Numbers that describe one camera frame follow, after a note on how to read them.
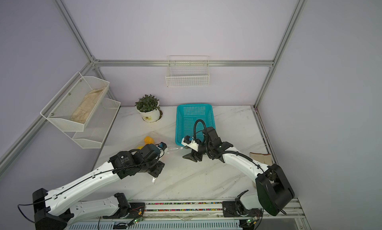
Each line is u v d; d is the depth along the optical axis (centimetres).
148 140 94
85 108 78
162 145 67
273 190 42
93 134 89
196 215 73
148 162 55
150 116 104
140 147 55
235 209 66
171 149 83
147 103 97
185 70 95
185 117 114
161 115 113
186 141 67
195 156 70
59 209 39
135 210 72
